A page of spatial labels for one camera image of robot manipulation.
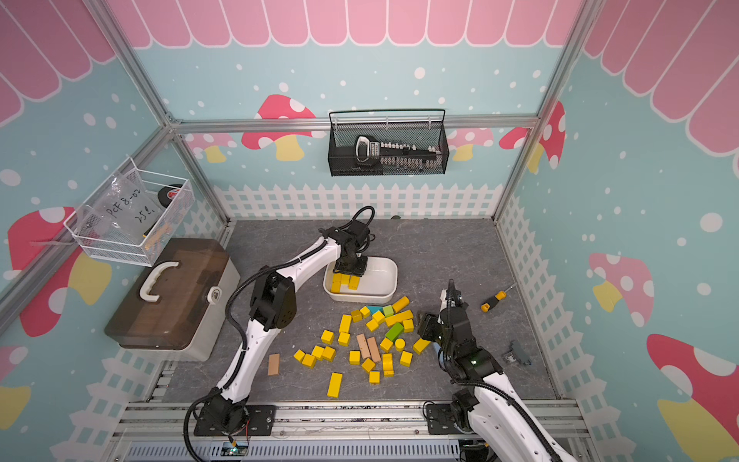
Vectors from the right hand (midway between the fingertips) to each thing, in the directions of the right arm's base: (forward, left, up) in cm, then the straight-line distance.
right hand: (424, 313), depth 83 cm
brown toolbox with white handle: (-2, +64, +10) cm, 65 cm away
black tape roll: (+25, +72, +25) cm, 81 cm away
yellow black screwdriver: (+10, -27, -9) cm, 31 cm away
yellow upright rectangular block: (+2, +24, -10) cm, 26 cm away
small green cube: (+5, +10, -7) cm, 14 cm away
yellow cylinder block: (+8, +6, -9) cm, 13 cm away
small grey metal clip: (-8, -28, -9) cm, 30 cm away
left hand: (+19, +21, -8) cm, 29 cm away
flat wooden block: (-12, +44, -8) cm, 46 cm away
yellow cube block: (-3, +29, -8) cm, 30 cm away
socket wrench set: (+40, +7, +26) cm, 48 cm away
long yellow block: (+16, +28, -8) cm, 33 cm away
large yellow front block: (-17, +26, -9) cm, 32 cm away
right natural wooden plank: (-7, +15, -9) cm, 19 cm away
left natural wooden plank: (-6, +18, -9) cm, 21 cm away
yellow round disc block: (-6, +7, -8) cm, 12 cm away
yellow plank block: (+17, +25, -7) cm, 31 cm away
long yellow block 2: (+16, +22, -8) cm, 28 cm away
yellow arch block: (-11, +11, -10) cm, 18 cm away
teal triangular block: (+5, +15, -7) cm, 17 cm away
